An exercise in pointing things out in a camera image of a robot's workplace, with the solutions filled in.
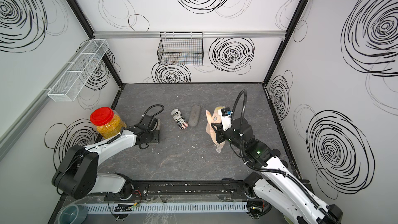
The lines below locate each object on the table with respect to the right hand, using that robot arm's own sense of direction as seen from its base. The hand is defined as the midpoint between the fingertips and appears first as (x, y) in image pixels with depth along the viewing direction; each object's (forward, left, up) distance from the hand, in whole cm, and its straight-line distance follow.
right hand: (213, 125), depth 70 cm
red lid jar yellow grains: (+3, +54, -6) cm, 55 cm away
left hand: (+3, +34, -21) cm, 40 cm away
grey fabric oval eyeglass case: (+19, +11, -21) cm, 30 cm away
